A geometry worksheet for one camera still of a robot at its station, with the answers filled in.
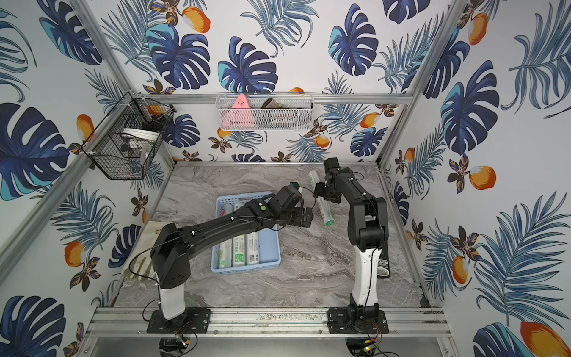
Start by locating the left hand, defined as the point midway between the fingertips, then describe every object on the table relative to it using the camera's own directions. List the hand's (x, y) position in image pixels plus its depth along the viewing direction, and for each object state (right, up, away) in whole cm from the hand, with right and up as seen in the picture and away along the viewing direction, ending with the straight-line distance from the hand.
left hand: (306, 211), depth 81 cm
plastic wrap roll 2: (+11, -1, +19) cm, 22 cm away
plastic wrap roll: (-21, -15, +6) cm, 26 cm away
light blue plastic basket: (-18, -17, +8) cm, 26 cm away
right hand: (+11, +5, +21) cm, 24 cm away
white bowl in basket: (-57, +27, -1) cm, 63 cm away
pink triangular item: (-26, +38, +9) cm, 47 cm away
